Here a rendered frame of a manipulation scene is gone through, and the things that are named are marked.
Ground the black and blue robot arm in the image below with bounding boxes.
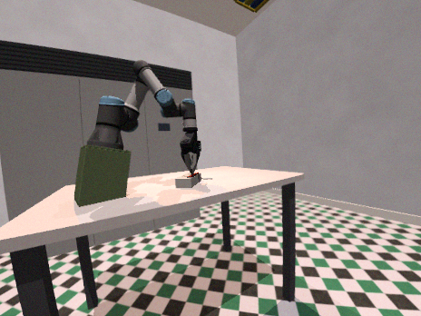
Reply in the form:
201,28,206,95
87,60,197,150

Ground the white power strip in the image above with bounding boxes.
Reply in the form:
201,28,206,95
175,173,211,188

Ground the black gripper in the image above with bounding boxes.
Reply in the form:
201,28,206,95
181,127,201,174

